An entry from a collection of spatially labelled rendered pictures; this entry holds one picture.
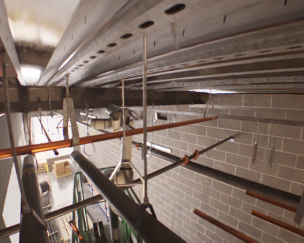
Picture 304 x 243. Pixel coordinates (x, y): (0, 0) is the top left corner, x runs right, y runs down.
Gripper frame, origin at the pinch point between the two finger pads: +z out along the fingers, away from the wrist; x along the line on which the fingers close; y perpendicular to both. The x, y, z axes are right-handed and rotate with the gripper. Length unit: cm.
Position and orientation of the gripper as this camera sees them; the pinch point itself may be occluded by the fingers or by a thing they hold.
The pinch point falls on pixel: (134, 124)
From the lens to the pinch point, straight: 94.0
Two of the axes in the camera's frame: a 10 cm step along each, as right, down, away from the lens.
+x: -1.7, 9.3, 3.3
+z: 6.5, 3.6, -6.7
